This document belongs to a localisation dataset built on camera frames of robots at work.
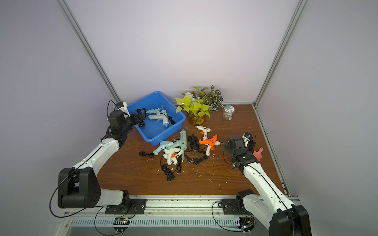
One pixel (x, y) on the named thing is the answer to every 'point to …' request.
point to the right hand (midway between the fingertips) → (236, 142)
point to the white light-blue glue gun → (163, 116)
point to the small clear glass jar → (228, 112)
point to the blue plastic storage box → (156, 132)
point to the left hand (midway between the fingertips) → (142, 110)
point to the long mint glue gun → (181, 143)
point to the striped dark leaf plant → (214, 99)
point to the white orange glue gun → (171, 155)
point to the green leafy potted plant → (195, 103)
